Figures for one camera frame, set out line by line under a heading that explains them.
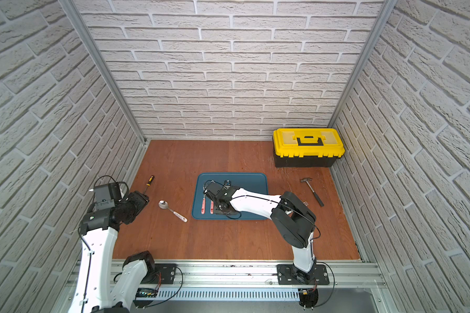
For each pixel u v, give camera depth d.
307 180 1.00
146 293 0.72
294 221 0.48
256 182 1.04
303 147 0.95
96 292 0.40
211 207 0.90
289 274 0.73
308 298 0.71
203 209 0.90
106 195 0.55
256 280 0.74
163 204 0.91
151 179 1.00
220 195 0.67
